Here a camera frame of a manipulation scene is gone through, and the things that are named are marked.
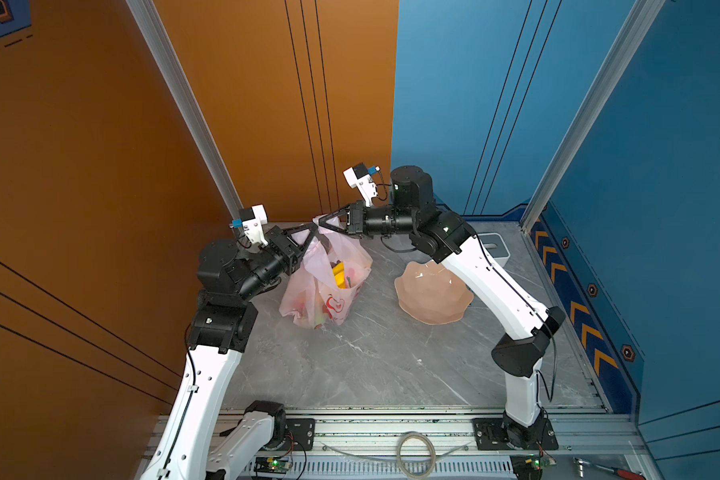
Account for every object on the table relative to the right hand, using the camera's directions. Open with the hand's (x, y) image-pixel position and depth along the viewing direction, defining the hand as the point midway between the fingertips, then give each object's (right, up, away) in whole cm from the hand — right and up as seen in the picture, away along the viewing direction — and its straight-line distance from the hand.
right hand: (319, 224), depth 58 cm
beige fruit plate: (+30, -20, +39) cm, 53 cm away
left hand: (0, 0, -1) cm, 1 cm away
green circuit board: (-14, -57, +13) cm, 60 cm away
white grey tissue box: (+56, -4, +50) cm, 75 cm away
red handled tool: (+67, -56, +9) cm, 87 cm away
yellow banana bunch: (+2, -10, +18) cm, 21 cm away
